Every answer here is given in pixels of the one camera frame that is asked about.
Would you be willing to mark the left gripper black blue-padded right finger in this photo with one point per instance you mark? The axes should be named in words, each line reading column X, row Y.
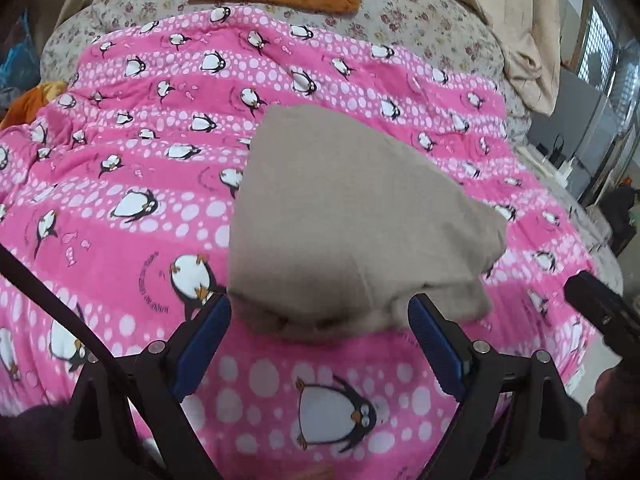
column 514, row 418

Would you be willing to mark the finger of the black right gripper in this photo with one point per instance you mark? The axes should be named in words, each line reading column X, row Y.
column 607, row 312

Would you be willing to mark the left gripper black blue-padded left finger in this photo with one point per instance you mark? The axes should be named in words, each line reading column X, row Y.
column 126, row 421

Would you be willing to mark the beige garment with striped waistband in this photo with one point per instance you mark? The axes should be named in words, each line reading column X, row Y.
column 337, row 225

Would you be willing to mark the pink penguin quilt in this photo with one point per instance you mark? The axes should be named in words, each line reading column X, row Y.
column 120, row 194

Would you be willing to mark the orange cloth at bedside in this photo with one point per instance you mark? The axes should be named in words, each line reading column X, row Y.
column 24, row 109

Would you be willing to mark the beige curtain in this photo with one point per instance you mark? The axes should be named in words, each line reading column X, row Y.
column 528, row 32

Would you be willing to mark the floral bed sheet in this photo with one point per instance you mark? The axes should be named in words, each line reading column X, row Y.
column 443, row 32

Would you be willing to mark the blue plastic bag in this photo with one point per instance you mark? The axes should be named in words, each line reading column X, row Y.
column 20, row 63

